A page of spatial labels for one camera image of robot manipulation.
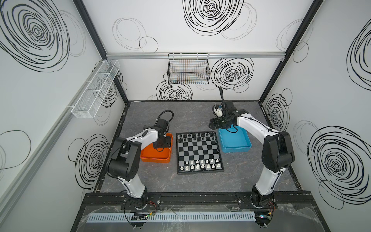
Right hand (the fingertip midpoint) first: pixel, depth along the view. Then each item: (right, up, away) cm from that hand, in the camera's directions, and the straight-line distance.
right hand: (213, 125), depth 91 cm
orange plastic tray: (-42, -20, +3) cm, 46 cm away
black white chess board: (-10, -18, -1) cm, 20 cm away
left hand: (-30, -13, +3) cm, 33 cm away
